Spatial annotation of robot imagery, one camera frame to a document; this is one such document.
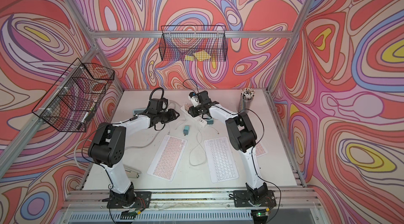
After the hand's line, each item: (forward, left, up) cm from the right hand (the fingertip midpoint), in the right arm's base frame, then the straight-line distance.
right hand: (192, 114), depth 101 cm
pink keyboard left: (-27, +13, -4) cm, 30 cm away
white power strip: (-5, -5, -2) cm, 7 cm away
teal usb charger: (-11, +4, -2) cm, 12 cm away
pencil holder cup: (+3, -34, +13) cm, 37 cm away
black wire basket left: (-11, +56, +27) cm, 63 cm away
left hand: (-3, +7, +3) cm, 9 cm away
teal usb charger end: (-6, -12, -1) cm, 13 cm away
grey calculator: (+3, +36, +1) cm, 36 cm away
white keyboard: (-29, -16, -5) cm, 34 cm away
